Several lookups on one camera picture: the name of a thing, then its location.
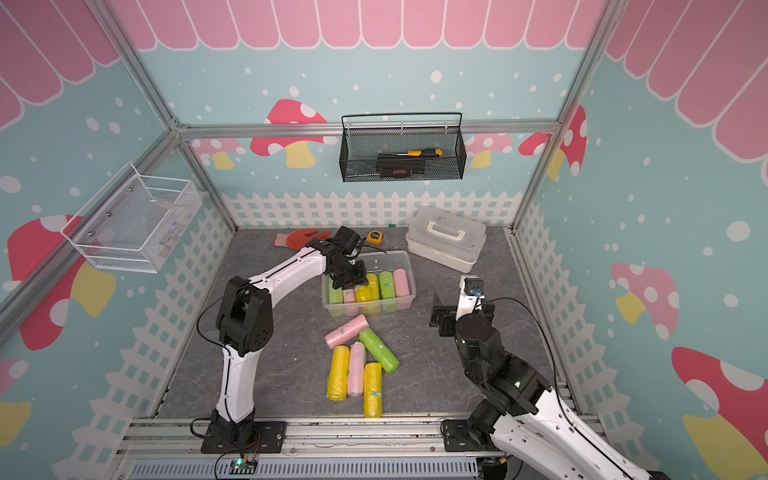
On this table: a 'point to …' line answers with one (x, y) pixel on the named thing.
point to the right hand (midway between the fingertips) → (452, 295)
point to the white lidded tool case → (445, 237)
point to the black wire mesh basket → (359, 147)
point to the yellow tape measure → (375, 237)
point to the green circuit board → (242, 467)
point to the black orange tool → (395, 172)
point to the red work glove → (299, 239)
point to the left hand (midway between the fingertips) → (364, 286)
